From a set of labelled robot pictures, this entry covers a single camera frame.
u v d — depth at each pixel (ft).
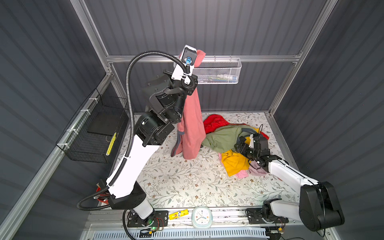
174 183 2.83
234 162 2.91
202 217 2.35
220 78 3.04
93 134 2.40
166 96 1.03
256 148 2.32
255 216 2.42
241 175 2.90
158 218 2.38
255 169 2.40
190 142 2.29
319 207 1.42
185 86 1.30
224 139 3.06
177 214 2.41
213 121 3.63
